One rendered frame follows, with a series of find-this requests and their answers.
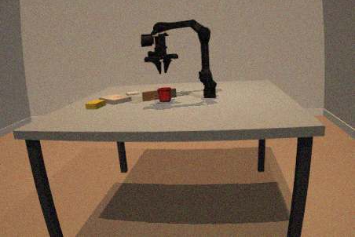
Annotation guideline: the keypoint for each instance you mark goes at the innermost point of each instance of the orange wooden flat bar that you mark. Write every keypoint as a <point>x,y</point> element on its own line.
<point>154,94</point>

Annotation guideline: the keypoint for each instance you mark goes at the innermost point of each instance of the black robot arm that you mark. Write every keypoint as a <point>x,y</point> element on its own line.
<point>205,74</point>

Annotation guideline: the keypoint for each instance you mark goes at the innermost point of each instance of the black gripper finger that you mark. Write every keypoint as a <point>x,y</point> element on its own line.
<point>158,65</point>
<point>166,64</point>

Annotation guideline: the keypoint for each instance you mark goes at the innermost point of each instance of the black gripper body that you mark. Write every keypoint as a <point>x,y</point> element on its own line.
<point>161,52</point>

